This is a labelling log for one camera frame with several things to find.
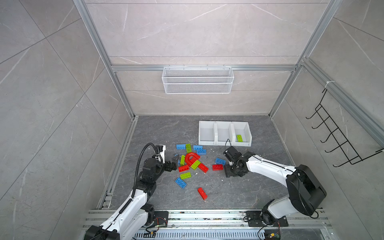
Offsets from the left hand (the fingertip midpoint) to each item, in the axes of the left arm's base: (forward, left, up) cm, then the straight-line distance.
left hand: (171, 151), depth 83 cm
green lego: (+16, -46, -12) cm, 50 cm away
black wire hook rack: (-18, -76, +21) cm, 80 cm away
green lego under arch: (-3, -14, -13) cm, 19 cm away
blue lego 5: (-1, -29, -12) cm, 32 cm away
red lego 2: (-5, -19, -13) cm, 23 cm away
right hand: (-7, -35, -12) cm, 38 cm away
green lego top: (+10, -10, -13) cm, 19 cm away
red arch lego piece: (+3, -11, -14) cm, 18 cm away
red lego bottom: (-20, -17, -12) cm, 29 cm away
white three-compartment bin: (+21, -38, -13) cm, 45 cm away
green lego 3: (-9, -8, -14) cm, 18 cm away
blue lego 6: (-13, -5, -13) cm, 19 cm away
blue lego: (+10, -4, -11) cm, 16 cm away
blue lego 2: (+9, -14, -12) cm, 21 cm away
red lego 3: (-5, -28, -13) cm, 31 cm away
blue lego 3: (+6, -18, -12) cm, 22 cm away
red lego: (-4, -7, -13) cm, 15 cm away
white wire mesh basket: (+47, -17, +16) cm, 52 cm away
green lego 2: (+1, -6, -12) cm, 13 cm away
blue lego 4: (-1, -3, -11) cm, 11 cm away
